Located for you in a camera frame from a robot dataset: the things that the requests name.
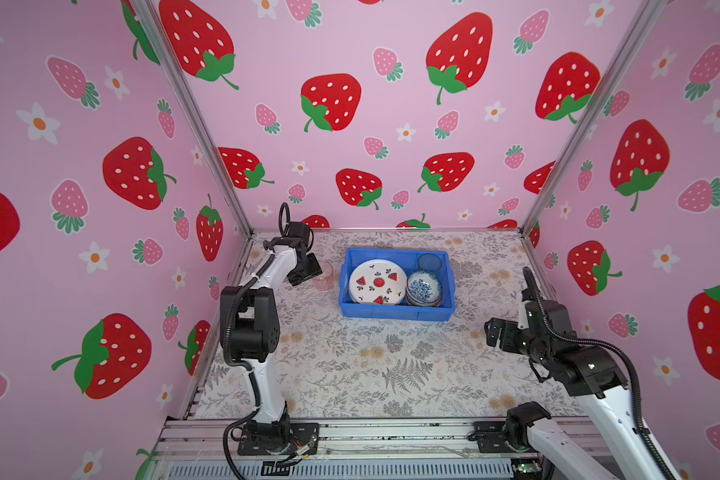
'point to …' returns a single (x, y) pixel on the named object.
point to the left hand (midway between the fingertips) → (312, 272)
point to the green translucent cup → (429, 261)
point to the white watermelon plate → (377, 282)
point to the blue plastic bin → (408, 261)
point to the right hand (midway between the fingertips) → (501, 326)
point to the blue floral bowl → (423, 289)
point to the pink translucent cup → (324, 280)
